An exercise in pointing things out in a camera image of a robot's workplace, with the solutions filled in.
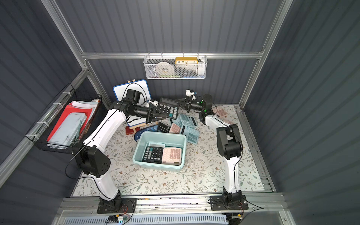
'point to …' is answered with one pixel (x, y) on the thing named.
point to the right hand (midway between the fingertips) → (179, 101)
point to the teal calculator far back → (188, 120)
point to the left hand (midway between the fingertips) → (168, 118)
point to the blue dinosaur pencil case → (138, 135)
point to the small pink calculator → (175, 129)
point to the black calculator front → (153, 153)
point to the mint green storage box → (171, 140)
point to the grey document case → (68, 130)
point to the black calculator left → (163, 128)
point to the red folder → (70, 108)
